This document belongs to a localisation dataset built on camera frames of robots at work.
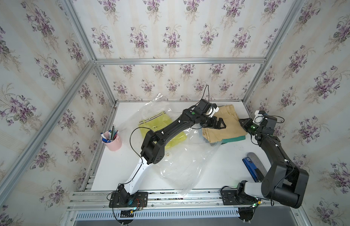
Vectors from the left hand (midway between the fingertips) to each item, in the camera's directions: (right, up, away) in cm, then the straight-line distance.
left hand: (219, 126), depth 82 cm
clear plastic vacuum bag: (-19, -22, +4) cm, 29 cm away
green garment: (+10, -9, +4) cm, 13 cm away
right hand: (+15, +3, +3) cm, 16 cm away
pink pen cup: (-66, -13, +7) cm, 68 cm away
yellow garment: (-40, +1, +16) cm, 43 cm away
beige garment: (+11, -2, +6) cm, 13 cm away
